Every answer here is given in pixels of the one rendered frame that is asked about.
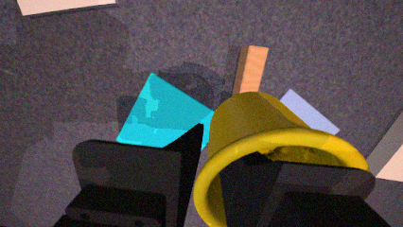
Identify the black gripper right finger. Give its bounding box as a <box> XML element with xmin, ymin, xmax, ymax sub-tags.
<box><xmin>219</xmin><ymin>152</ymin><xmax>376</xmax><ymax>227</ymax></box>

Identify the yellow cup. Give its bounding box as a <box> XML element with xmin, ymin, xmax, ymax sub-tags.
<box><xmin>193</xmin><ymin>91</ymin><xmax>370</xmax><ymax>227</ymax></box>

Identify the orange rectangular block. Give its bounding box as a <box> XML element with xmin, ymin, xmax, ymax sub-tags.
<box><xmin>232</xmin><ymin>45</ymin><xmax>269</xmax><ymax>96</ymax></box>

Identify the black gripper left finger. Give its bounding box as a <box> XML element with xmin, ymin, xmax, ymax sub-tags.
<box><xmin>72</xmin><ymin>123</ymin><xmax>203</xmax><ymax>227</ymax></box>

